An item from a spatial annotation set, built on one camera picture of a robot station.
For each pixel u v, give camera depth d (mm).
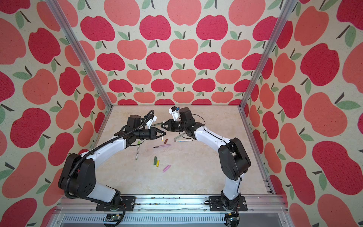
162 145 961
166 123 809
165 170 862
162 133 818
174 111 797
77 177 436
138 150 953
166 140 970
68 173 443
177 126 776
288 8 702
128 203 741
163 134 818
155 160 897
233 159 490
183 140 989
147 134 750
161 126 821
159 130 796
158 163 884
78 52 862
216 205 733
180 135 1032
